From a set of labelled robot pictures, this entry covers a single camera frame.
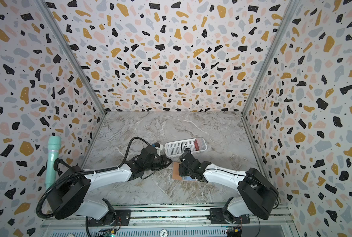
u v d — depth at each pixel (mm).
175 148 1002
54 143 626
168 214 764
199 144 974
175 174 890
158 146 810
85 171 479
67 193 421
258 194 433
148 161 678
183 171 770
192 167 660
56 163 631
